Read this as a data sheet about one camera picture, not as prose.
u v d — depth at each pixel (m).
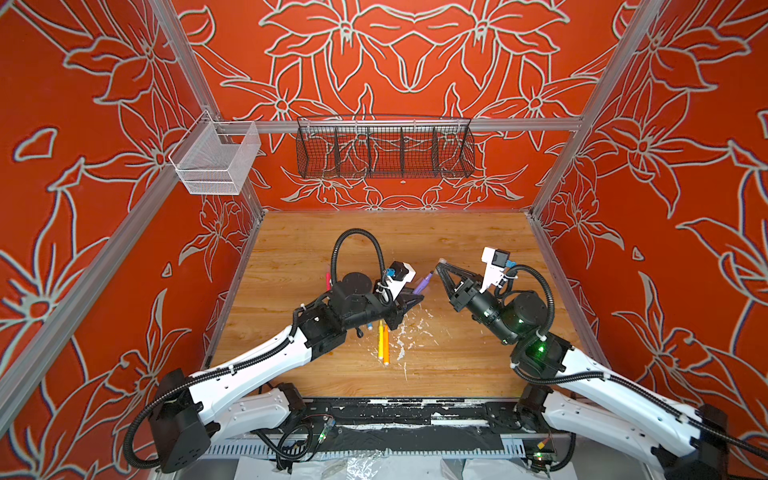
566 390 0.51
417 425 0.73
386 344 0.84
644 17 0.71
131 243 0.59
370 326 0.60
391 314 0.61
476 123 0.91
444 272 0.62
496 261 0.55
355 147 1.00
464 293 0.56
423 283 0.64
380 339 0.85
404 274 0.58
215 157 0.94
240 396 0.44
